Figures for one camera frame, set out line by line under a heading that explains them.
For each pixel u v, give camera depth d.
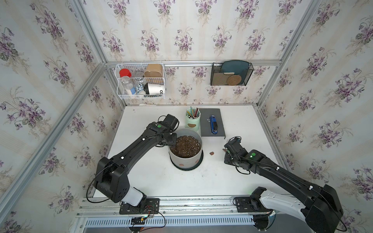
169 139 0.72
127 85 0.90
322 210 0.38
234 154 0.61
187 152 0.82
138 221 0.71
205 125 1.05
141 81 0.94
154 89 0.93
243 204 0.73
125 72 0.92
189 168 0.83
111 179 0.41
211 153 0.93
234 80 0.96
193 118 0.91
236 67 0.92
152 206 0.72
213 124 1.00
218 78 0.95
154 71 0.89
